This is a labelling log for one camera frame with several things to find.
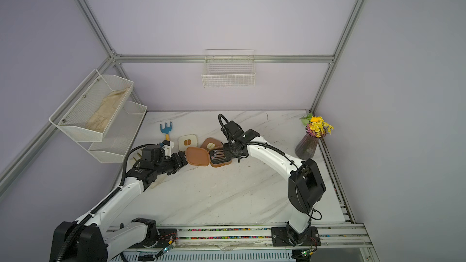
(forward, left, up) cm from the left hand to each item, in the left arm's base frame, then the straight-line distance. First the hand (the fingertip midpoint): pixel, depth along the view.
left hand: (189, 161), depth 83 cm
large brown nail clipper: (+5, -13, +1) cm, 14 cm away
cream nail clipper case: (+18, +6, -9) cm, 21 cm away
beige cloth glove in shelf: (+9, +36, +18) cm, 42 cm away
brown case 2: (+2, -5, +1) cm, 6 cm away
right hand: (+3, -17, +1) cm, 17 cm away
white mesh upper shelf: (+12, +42, +19) cm, 48 cm away
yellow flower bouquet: (+11, -58, +13) cm, 61 cm away
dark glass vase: (+9, -58, -3) cm, 58 cm away
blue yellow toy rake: (+28, +22, -11) cm, 38 cm away
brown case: (+17, -6, -10) cm, 20 cm away
